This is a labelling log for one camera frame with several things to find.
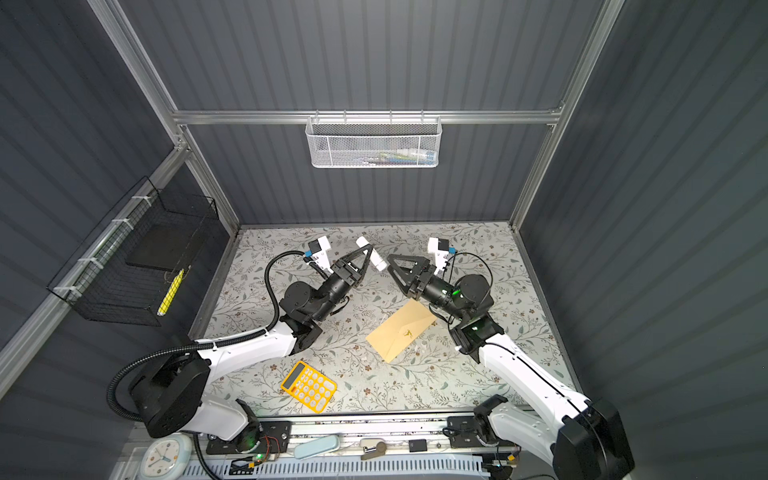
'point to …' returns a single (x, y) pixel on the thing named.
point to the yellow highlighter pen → (166, 301)
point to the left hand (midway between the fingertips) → (374, 249)
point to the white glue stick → (374, 256)
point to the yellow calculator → (309, 386)
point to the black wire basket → (129, 265)
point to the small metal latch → (378, 450)
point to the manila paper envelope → (401, 329)
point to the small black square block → (417, 445)
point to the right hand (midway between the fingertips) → (390, 271)
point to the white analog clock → (166, 458)
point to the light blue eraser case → (317, 446)
